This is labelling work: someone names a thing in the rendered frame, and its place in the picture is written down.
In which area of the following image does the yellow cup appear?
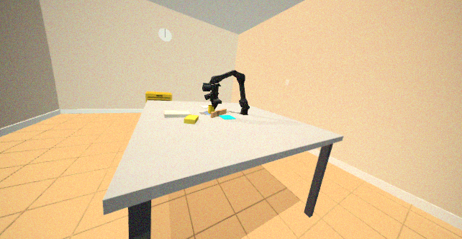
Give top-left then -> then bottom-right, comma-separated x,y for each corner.
208,105 -> 215,114

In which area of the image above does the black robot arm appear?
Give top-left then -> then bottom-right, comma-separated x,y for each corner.
202,70 -> 250,115

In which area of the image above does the yellow cube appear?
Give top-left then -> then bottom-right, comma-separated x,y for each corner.
184,114 -> 199,125

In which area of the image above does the white flat slab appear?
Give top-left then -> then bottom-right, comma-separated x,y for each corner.
164,110 -> 191,118

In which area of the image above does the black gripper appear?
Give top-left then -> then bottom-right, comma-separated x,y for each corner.
210,91 -> 222,109

